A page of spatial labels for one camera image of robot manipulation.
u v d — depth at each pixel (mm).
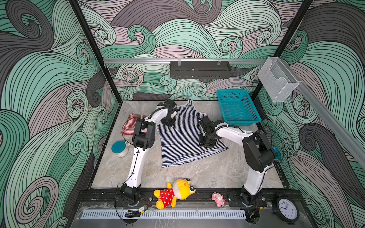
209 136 675
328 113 600
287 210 683
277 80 807
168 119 909
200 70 950
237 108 1177
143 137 631
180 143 947
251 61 957
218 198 704
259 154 489
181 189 700
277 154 800
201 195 738
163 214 697
